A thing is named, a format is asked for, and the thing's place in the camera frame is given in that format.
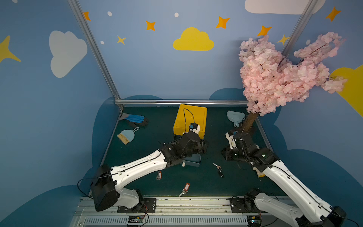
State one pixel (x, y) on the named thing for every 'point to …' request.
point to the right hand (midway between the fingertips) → (223, 150)
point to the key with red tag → (185, 190)
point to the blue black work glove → (134, 120)
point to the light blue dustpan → (236, 117)
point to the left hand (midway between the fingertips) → (206, 140)
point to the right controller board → (254, 221)
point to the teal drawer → (194, 161)
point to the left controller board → (135, 220)
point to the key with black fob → (219, 167)
